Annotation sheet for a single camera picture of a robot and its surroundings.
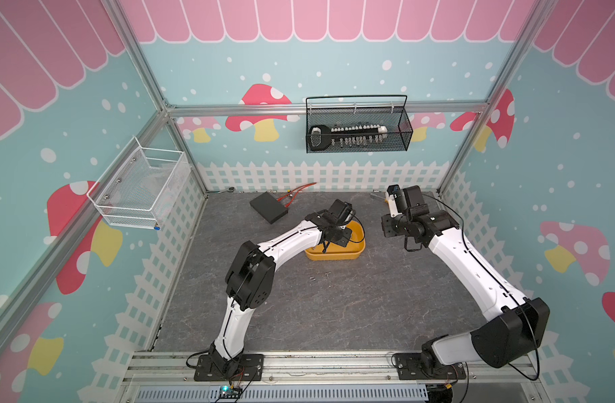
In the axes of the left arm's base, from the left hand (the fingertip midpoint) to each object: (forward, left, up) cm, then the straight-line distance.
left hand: (342, 237), depth 93 cm
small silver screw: (-10, +5, -10) cm, 15 cm away
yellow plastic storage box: (+1, -6, -9) cm, 11 cm away
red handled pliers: (+31, +19, -8) cm, 38 cm away
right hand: (-2, -14, +13) cm, 19 cm away
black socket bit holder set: (+26, +8, +25) cm, 37 cm away
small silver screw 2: (-12, +11, -9) cm, 19 cm away
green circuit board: (-47, +34, -12) cm, 59 cm away
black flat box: (+22, +31, -9) cm, 39 cm away
